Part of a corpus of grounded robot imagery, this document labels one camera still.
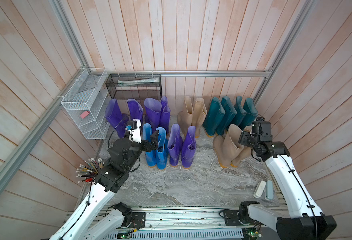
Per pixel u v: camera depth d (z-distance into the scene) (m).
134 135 0.54
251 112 0.86
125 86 1.05
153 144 0.58
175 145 0.76
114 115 0.88
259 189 0.80
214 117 0.92
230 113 0.86
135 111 0.92
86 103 0.68
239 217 0.73
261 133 0.55
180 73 0.96
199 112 0.92
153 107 0.98
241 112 0.86
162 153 0.71
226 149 0.77
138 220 0.73
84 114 0.82
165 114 0.88
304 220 0.37
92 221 0.43
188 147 0.72
